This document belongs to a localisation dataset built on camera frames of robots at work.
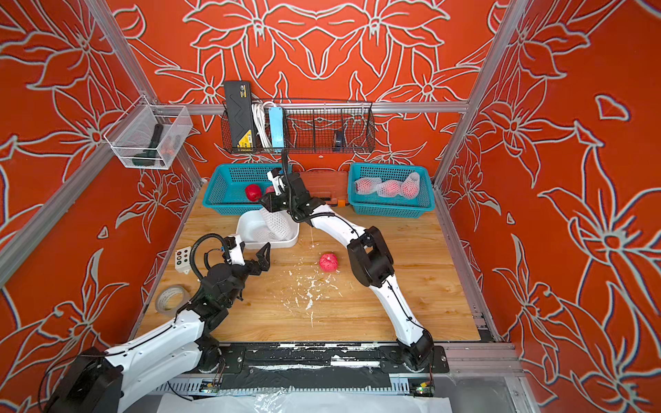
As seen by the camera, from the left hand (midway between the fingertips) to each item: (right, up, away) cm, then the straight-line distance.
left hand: (257, 243), depth 81 cm
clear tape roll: (-30, -19, +3) cm, 36 cm away
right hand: (-3, +14, +7) cm, 16 cm away
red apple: (-11, +18, +32) cm, 38 cm away
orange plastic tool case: (+24, +21, +33) cm, 46 cm away
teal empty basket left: (-24, +18, +33) cm, 45 cm away
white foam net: (+5, +5, +7) cm, 10 cm away
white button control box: (-30, -8, +10) cm, 33 cm away
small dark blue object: (+27, +35, +9) cm, 45 cm away
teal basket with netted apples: (+50, +19, +29) cm, 61 cm away
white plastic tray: (-9, 0, +26) cm, 28 cm away
